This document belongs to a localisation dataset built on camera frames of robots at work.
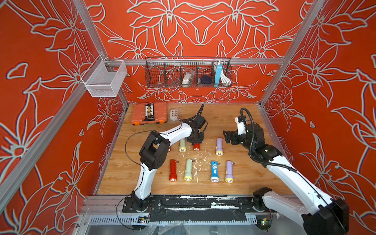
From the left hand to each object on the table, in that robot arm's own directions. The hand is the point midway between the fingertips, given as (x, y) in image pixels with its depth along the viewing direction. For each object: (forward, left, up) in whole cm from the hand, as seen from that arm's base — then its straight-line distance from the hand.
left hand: (200, 139), depth 94 cm
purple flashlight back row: (-7, -12, -1) cm, 14 cm away
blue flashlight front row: (-24, -8, 0) cm, 25 cm away
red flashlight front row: (-24, +15, -1) cm, 28 cm away
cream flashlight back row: (-6, +11, -1) cm, 13 cm away
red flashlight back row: (-7, +2, +2) cm, 7 cm away
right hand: (-3, -14, +17) cm, 23 cm away
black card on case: (+20, +38, +4) cm, 44 cm away
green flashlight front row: (-20, +7, -1) cm, 21 cm away
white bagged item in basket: (+27, +10, +28) cm, 40 cm away
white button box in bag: (+20, +20, 0) cm, 29 cm away
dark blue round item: (+31, -2, +25) cm, 40 cm away
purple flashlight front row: (-23, -16, -1) cm, 28 cm away
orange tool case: (+18, +47, +1) cm, 50 cm away
